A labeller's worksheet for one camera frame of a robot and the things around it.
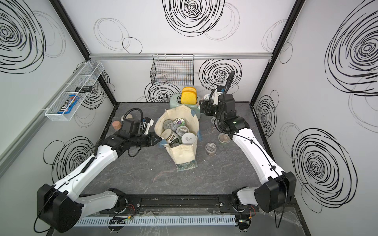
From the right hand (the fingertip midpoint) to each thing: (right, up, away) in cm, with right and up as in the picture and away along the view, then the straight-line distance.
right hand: (209, 101), depth 74 cm
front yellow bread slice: (-11, +5, +24) cm, 27 cm away
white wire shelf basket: (-71, +5, +2) cm, 71 cm away
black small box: (-67, +7, +4) cm, 67 cm away
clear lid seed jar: (+3, -27, +14) cm, 31 cm away
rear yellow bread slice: (-11, +11, +24) cm, 29 cm away
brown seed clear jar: (+12, -22, +19) cm, 31 cm away
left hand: (-25, -20, +3) cm, 32 cm away
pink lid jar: (-57, -13, +19) cm, 62 cm away
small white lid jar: (-16, -12, +24) cm, 32 cm away
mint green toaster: (-20, +3, +26) cm, 33 cm away
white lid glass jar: (-11, -20, +4) cm, 23 cm away
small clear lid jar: (-15, -16, +10) cm, 24 cm away
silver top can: (-24, -12, +15) cm, 30 cm away
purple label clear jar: (+6, -12, +24) cm, 27 cm away
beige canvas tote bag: (-12, -29, +2) cm, 32 cm away
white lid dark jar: (-21, -20, +7) cm, 29 cm away
